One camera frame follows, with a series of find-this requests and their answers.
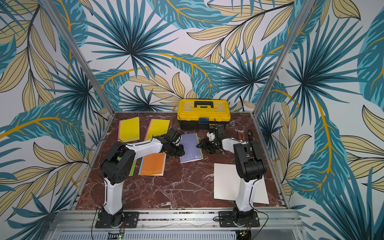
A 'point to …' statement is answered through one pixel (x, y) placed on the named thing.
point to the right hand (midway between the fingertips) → (199, 147)
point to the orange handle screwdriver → (239, 136)
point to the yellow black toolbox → (200, 114)
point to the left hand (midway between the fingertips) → (183, 154)
